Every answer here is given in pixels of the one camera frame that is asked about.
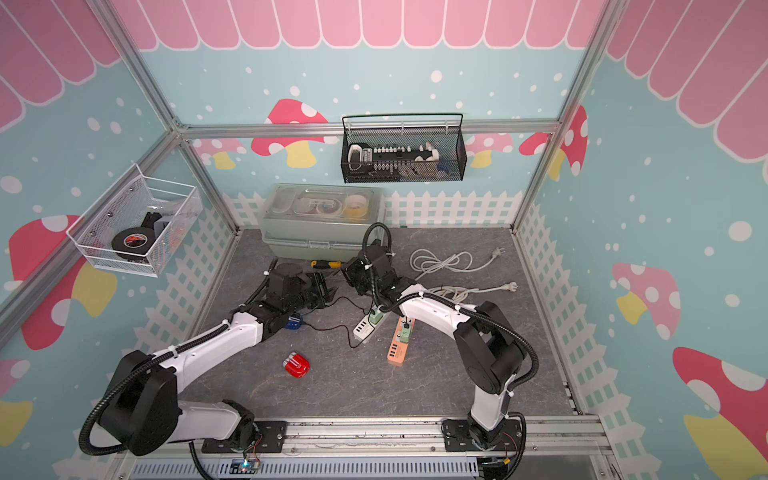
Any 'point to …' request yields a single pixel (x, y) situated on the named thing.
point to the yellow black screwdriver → (321, 264)
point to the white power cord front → (459, 294)
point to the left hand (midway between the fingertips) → (339, 276)
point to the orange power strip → (398, 351)
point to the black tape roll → (133, 239)
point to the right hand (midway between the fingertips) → (334, 264)
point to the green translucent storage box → (322, 222)
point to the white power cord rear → (460, 261)
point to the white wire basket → (138, 224)
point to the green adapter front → (405, 335)
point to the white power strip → (364, 329)
